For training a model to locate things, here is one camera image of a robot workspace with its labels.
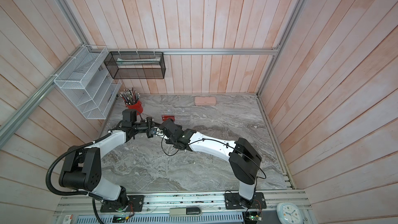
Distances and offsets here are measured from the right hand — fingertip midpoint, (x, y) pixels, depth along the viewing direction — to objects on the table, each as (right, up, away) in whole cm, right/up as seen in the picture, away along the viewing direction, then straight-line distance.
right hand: (171, 127), depth 84 cm
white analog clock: (+56, -37, -16) cm, 69 cm away
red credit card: (-6, +5, +16) cm, 18 cm away
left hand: (-3, +1, -2) cm, 4 cm away
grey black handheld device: (+9, -36, -16) cm, 40 cm away
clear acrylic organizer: (+5, +5, +23) cm, 24 cm away
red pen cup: (-26, +12, +18) cm, 34 cm away
